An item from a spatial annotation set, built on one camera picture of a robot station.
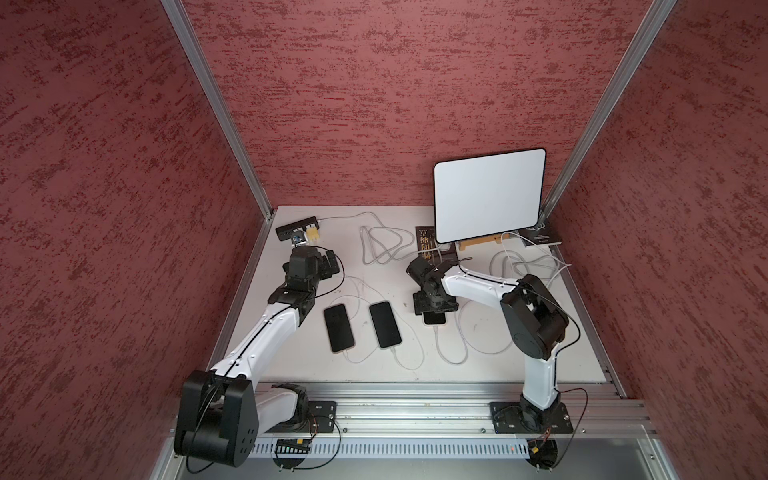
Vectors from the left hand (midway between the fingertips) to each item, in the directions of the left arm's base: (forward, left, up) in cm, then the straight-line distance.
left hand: (317, 261), depth 86 cm
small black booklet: (+25, -81, -16) cm, 86 cm away
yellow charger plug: (+23, +9, -16) cm, 29 cm away
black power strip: (+23, +19, -14) cm, 33 cm away
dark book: (+17, -36, -16) cm, 43 cm away
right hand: (-8, -35, -16) cm, 40 cm away
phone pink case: (-14, -6, -16) cm, 22 cm away
